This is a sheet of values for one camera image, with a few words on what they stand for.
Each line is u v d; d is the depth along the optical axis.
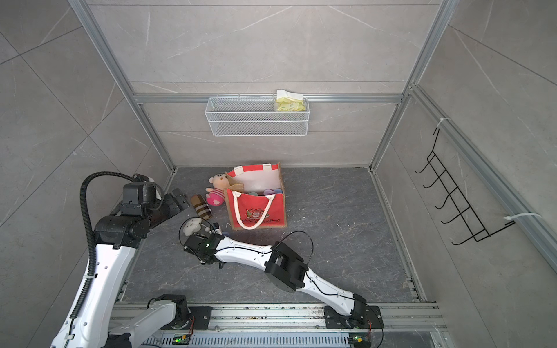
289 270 0.58
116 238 0.43
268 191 0.97
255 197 0.80
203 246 0.68
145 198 0.50
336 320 0.73
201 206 0.97
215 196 1.01
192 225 0.93
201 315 0.73
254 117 1.01
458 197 0.68
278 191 0.98
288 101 0.86
